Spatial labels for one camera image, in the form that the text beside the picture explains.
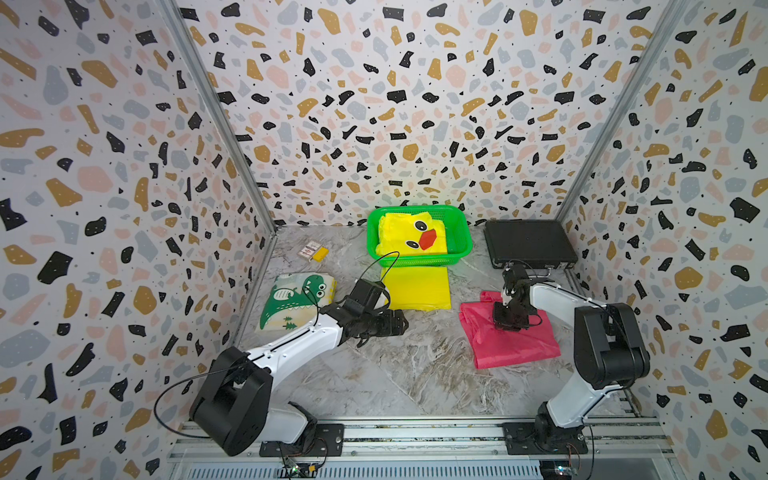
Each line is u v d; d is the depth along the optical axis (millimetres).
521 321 823
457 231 1155
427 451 732
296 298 950
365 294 667
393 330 748
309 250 1127
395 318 772
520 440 735
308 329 539
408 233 1170
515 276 796
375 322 733
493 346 901
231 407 412
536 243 1130
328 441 733
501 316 865
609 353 477
